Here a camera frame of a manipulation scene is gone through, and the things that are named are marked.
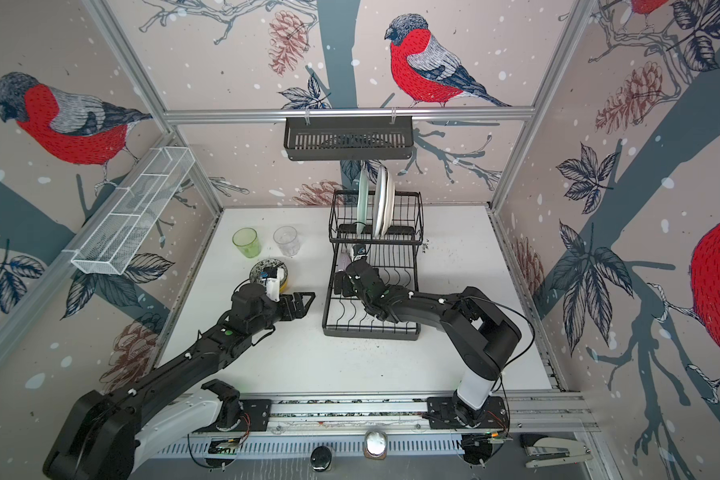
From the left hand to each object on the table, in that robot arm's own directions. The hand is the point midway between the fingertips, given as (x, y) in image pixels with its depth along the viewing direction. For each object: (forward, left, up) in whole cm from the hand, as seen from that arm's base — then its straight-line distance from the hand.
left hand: (303, 296), depth 82 cm
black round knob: (-36, -8, -2) cm, 37 cm away
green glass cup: (+25, +24, -5) cm, 35 cm away
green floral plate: (+15, -17, +21) cm, 31 cm away
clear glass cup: (+28, +11, -9) cm, 31 cm away
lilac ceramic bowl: (+8, -14, +8) cm, 18 cm away
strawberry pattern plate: (+14, -21, +24) cm, 35 cm away
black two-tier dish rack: (+21, -28, -11) cm, 37 cm away
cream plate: (+14, -24, +20) cm, 34 cm away
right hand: (+9, -11, -4) cm, 15 cm away
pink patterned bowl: (+14, +17, -6) cm, 23 cm away
